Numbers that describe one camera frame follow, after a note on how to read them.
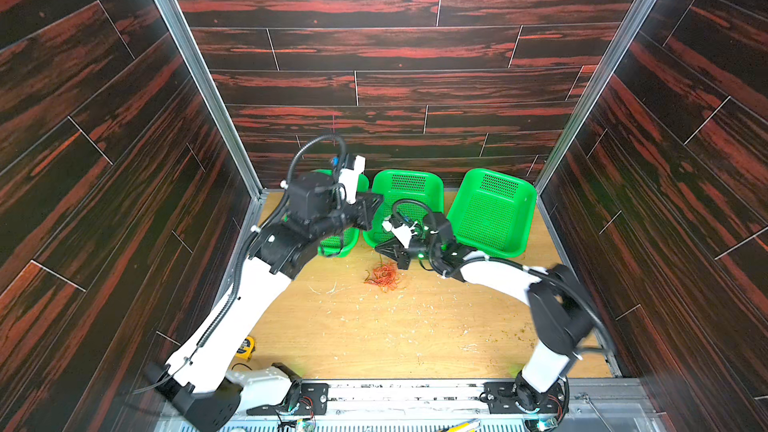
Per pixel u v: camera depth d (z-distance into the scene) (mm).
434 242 684
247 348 804
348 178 534
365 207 534
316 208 447
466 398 753
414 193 1190
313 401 730
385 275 908
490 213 1127
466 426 701
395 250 765
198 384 371
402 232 731
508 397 737
